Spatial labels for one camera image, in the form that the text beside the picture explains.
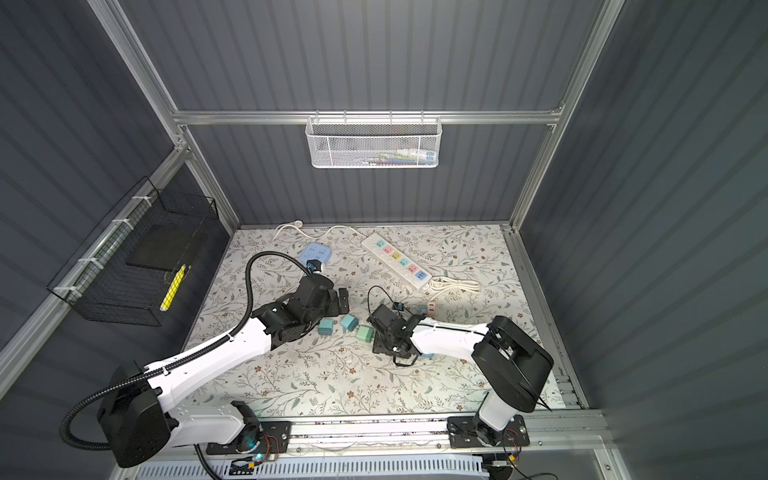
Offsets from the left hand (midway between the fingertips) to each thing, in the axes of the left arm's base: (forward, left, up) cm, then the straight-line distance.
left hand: (335, 294), depth 82 cm
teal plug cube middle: (-2, -3, -13) cm, 14 cm away
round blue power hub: (+28, +11, -13) cm, 33 cm away
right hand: (-10, -13, -15) cm, 23 cm away
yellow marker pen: (-2, +36, +12) cm, 38 cm away
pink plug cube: (-1, -28, -9) cm, 29 cm away
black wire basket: (+3, +48, +12) cm, 49 cm away
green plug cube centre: (-6, -8, -14) cm, 17 cm away
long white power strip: (+21, -19, -12) cm, 31 cm away
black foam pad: (+9, +43, +13) cm, 45 cm away
